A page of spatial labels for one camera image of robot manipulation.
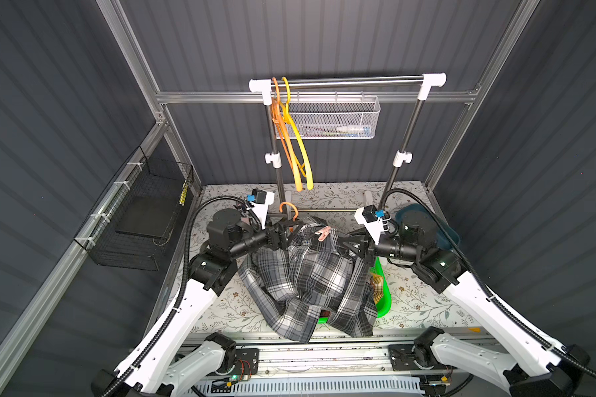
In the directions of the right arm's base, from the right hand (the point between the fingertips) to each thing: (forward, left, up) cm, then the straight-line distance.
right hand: (346, 238), depth 65 cm
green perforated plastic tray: (-9, -14, -23) cm, 29 cm away
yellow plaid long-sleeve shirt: (-3, -12, -22) cm, 25 cm away
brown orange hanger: (+38, +19, -29) cm, 52 cm away
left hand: (+2, +13, +4) cm, 14 cm away
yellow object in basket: (+22, +53, -6) cm, 57 cm away
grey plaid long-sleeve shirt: (-8, +8, -12) cm, 16 cm away
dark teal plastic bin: (+19, -45, -31) cm, 58 cm away
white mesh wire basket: (+80, -4, -11) cm, 81 cm away
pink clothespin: (+1, +6, +1) cm, 6 cm away
